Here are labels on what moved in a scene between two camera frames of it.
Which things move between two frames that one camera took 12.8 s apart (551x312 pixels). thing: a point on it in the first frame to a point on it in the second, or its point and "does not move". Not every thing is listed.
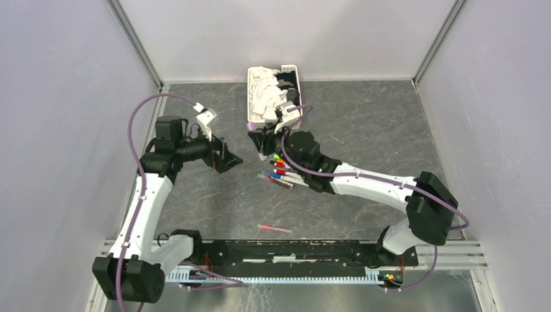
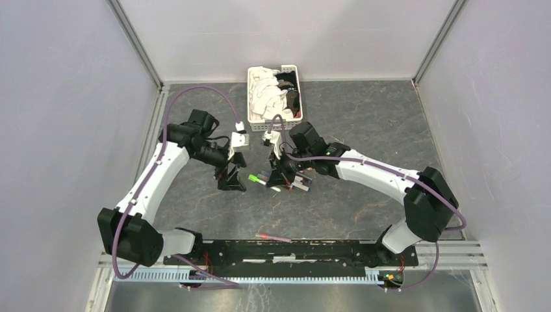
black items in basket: x=288 y=81 does not move
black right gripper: x=269 y=137 to x=275 y=177
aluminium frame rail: x=130 y=31 does not move
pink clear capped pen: x=273 y=227 to x=273 y=237
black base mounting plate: x=293 y=255 does not move
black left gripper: x=225 y=159 to x=232 y=182
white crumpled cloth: x=265 y=95 does not move
